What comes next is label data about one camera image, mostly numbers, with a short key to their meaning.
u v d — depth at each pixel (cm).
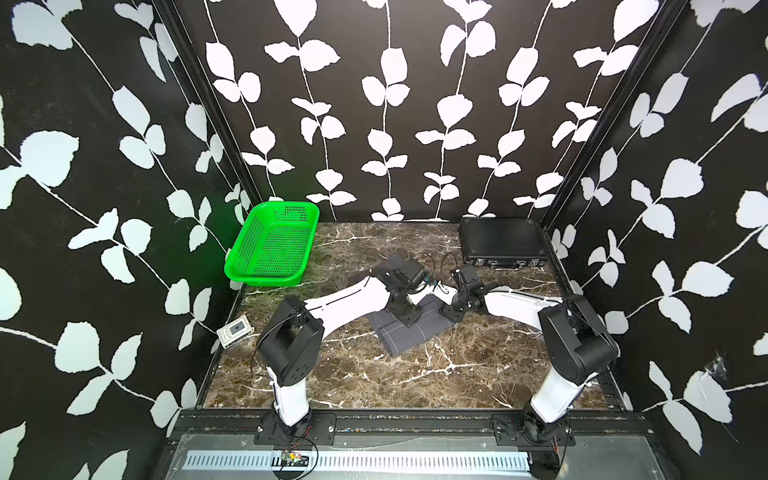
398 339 88
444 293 84
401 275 69
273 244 115
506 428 73
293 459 71
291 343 46
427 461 70
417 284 71
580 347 48
